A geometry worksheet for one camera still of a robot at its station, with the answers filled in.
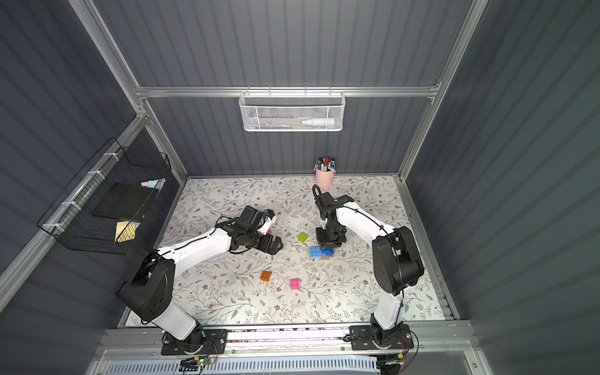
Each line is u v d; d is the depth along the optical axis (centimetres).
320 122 88
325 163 108
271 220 83
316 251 88
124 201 75
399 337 73
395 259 52
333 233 77
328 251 87
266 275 86
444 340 74
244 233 69
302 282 86
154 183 83
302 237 97
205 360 70
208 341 72
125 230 61
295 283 84
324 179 112
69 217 62
